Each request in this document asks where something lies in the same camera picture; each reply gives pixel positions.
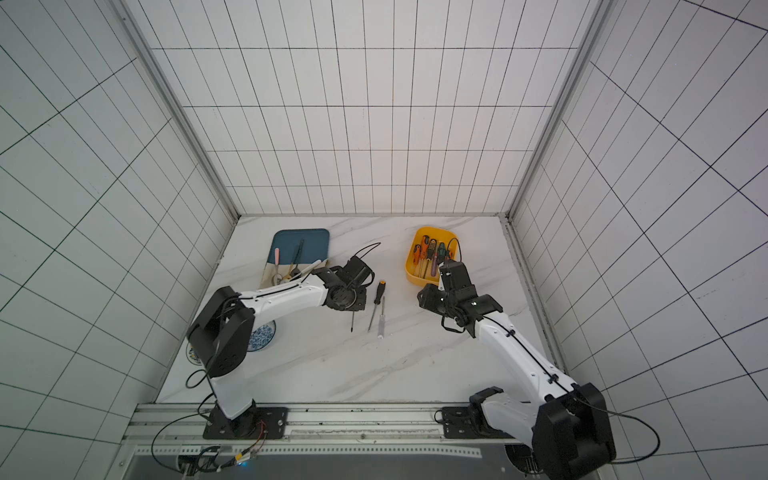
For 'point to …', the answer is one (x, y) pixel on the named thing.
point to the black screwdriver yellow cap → (380, 293)
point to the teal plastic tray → (315, 246)
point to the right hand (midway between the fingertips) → (412, 296)
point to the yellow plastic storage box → (437, 235)
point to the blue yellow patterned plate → (191, 355)
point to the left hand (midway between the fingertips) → (352, 307)
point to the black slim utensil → (296, 270)
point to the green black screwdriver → (442, 252)
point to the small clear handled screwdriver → (381, 322)
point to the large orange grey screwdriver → (424, 253)
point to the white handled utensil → (314, 264)
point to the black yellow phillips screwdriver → (351, 329)
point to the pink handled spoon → (277, 278)
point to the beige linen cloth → (285, 270)
